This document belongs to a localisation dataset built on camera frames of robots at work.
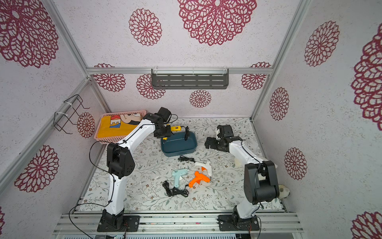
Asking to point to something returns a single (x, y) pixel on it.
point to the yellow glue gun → (177, 128)
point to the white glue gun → (206, 168)
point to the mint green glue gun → (178, 174)
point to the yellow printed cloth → (118, 126)
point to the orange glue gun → (198, 178)
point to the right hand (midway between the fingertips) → (210, 142)
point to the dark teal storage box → (176, 145)
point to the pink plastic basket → (115, 139)
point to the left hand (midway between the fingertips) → (167, 135)
